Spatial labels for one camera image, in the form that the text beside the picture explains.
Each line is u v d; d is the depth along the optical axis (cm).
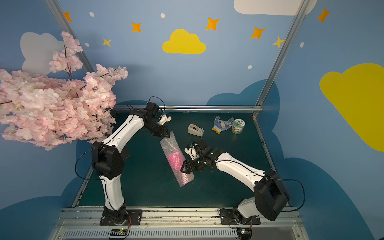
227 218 74
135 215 76
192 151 73
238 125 104
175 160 84
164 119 84
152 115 73
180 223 74
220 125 114
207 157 62
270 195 42
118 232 73
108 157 50
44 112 49
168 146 86
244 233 73
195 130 108
